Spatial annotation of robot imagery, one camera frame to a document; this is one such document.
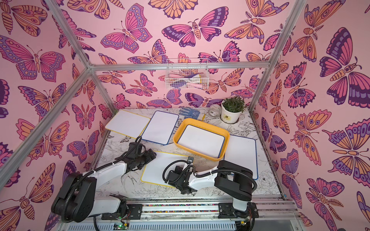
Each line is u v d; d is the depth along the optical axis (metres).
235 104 1.00
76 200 0.42
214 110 1.17
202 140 1.01
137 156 0.75
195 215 0.73
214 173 0.49
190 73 0.95
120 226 0.72
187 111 1.20
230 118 1.04
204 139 1.01
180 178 0.66
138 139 0.81
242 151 0.98
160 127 1.11
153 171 0.90
